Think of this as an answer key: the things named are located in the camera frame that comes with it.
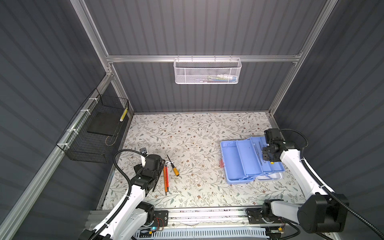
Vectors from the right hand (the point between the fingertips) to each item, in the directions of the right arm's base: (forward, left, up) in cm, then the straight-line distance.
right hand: (275, 156), depth 81 cm
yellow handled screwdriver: (-2, +57, -12) cm, 58 cm away
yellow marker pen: (+17, +83, +17) cm, 86 cm away
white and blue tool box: (-1, +16, -5) cm, 17 cm away
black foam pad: (+12, +91, +16) cm, 93 cm away
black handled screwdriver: (-3, +2, -1) cm, 4 cm away
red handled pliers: (-4, +62, -12) cm, 63 cm away
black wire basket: (+3, +95, +18) cm, 96 cm away
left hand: (-2, +70, -2) cm, 70 cm away
